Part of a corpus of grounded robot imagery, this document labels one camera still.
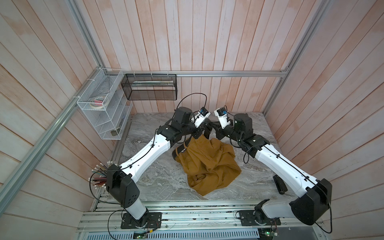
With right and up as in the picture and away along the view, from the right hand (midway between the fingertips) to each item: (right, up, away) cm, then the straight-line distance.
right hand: (211, 122), depth 76 cm
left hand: (-4, -2, 0) cm, 5 cm away
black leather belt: (-16, -14, +3) cm, 22 cm away
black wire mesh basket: (-40, +28, +31) cm, 58 cm away
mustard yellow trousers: (0, -23, +3) cm, 23 cm away
